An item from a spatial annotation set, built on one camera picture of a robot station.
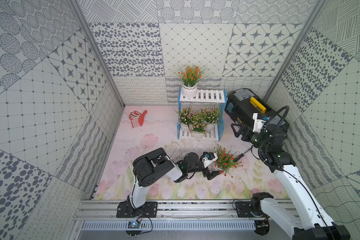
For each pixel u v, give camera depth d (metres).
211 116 0.93
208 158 0.73
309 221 0.39
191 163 0.69
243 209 0.74
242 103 1.00
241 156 0.93
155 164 0.56
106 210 0.76
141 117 1.11
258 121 0.66
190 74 0.77
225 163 0.74
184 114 0.93
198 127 0.88
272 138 0.54
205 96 0.88
